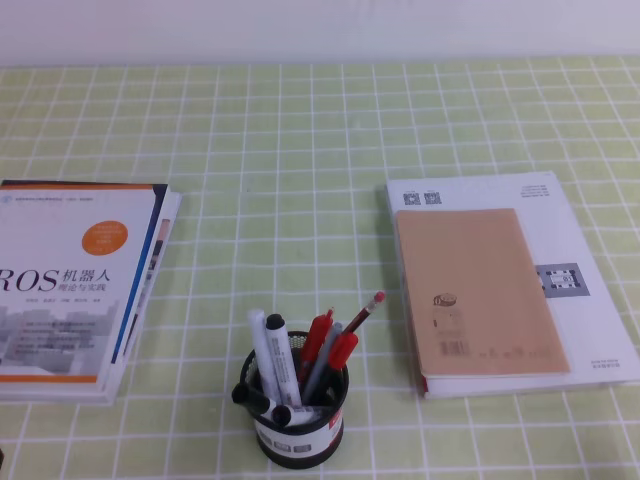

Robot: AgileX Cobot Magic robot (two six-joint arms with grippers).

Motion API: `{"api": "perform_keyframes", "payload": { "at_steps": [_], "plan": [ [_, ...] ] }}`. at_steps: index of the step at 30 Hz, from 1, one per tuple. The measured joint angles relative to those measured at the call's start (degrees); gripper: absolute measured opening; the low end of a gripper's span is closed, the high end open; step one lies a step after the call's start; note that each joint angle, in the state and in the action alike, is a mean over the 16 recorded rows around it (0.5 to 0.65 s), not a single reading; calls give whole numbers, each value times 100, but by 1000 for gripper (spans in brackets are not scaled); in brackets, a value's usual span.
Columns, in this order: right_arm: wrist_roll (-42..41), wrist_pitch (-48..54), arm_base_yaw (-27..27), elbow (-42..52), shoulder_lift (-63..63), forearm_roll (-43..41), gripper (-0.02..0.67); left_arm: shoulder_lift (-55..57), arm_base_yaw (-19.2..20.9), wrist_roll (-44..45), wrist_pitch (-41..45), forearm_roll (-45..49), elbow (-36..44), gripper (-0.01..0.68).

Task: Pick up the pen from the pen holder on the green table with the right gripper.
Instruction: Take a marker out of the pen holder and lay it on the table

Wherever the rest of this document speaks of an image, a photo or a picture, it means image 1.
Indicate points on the dark red pencil with eraser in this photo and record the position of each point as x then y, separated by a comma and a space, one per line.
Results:
365, 312

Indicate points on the red pen left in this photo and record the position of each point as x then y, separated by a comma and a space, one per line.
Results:
314, 340

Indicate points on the grey pen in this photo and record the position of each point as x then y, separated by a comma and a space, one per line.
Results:
320, 363

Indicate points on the white marker pen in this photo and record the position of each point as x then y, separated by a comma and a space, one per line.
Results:
256, 320

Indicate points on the red-capped pen right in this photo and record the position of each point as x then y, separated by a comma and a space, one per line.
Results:
337, 359

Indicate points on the black mesh pen holder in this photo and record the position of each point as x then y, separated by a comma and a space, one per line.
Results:
301, 446

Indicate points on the black-capped white marker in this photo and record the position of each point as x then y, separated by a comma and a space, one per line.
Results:
282, 358

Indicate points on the tan kraft notebook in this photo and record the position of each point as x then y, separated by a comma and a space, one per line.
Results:
476, 304

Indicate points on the black marker lying on rim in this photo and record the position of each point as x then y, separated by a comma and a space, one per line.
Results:
253, 400

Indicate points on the black-capped marker front rim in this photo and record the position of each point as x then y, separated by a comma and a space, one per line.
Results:
287, 416

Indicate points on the white ROS robot book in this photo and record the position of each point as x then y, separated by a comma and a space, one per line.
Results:
65, 280

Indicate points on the white bottom book left stack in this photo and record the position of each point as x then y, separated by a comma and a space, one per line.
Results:
125, 350

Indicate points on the large white book right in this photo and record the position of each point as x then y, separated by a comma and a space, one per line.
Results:
595, 340

